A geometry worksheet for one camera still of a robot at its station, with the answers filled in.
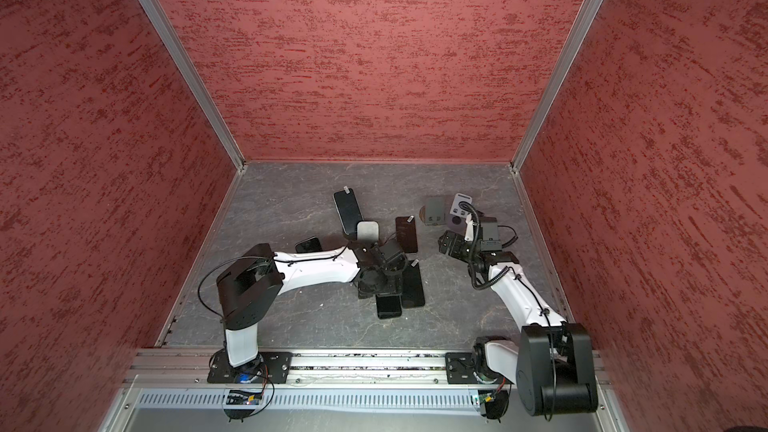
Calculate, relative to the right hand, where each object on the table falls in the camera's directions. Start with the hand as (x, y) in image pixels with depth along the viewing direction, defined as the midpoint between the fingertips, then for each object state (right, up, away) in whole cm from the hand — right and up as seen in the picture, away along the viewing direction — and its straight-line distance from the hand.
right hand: (448, 248), depth 88 cm
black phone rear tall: (-32, +11, +7) cm, 34 cm away
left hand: (-19, -14, -3) cm, 23 cm away
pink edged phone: (-12, +3, +12) cm, 17 cm away
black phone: (-41, +2, -5) cm, 42 cm away
